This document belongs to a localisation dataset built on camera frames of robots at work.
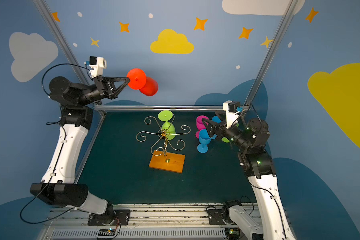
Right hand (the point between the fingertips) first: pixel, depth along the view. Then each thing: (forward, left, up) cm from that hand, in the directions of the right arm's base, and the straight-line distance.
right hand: (211, 114), depth 59 cm
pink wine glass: (+20, +1, -30) cm, 37 cm away
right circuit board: (-35, -15, -49) cm, 62 cm away
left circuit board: (-39, +48, -48) cm, 78 cm away
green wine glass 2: (+21, -19, -47) cm, 55 cm away
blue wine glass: (+9, -1, -31) cm, 32 cm away
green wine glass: (+10, +21, -12) cm, 26 cm away
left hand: (+3, +31, +13) cm, 34 cm away
